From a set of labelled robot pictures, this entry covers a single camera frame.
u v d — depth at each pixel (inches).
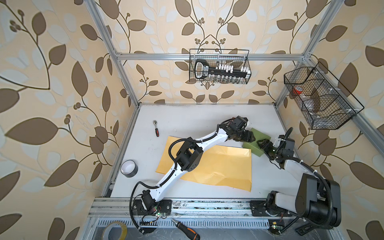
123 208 30.0
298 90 33.4
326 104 28.5
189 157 24.0
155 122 42.6
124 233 25.8
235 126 30.1
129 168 34.8
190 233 26.2
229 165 35.9
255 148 34.9
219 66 32.2
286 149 27.3
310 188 17.1
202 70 33.3
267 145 31.8
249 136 32.5
